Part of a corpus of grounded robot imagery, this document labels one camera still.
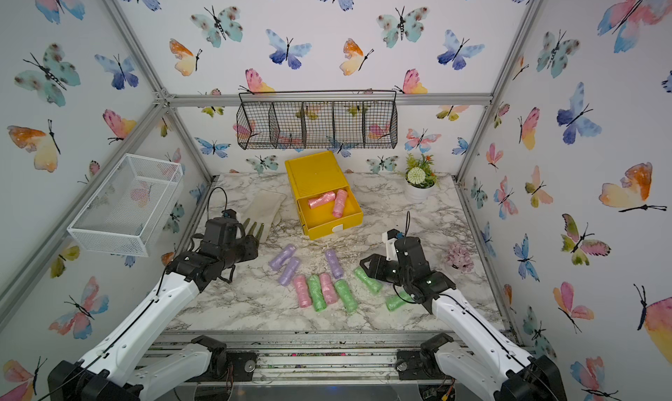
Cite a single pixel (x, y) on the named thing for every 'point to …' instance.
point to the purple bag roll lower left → (290, 270)
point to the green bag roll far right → (397, 300)
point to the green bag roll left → (315, 287)
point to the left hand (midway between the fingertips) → (256, 241)
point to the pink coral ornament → (459, 255)
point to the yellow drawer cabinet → (314, 174)
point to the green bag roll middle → (348, 300)
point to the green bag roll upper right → (370, 283)
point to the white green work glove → (264, 207)
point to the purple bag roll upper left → (282, 256)
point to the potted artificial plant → (419, 177)
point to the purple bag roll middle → (335, 265)
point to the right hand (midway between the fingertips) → (365, 263)
